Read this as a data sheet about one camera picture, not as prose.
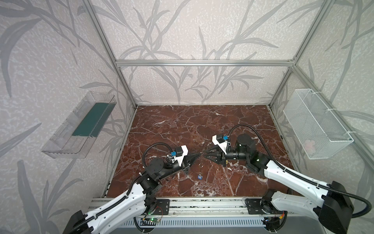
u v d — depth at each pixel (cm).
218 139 59
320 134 62
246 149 56
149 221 72
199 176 73
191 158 61
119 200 49
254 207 73
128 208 57
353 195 39
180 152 54
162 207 73
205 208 75
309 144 74
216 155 61
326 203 39
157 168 52
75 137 63
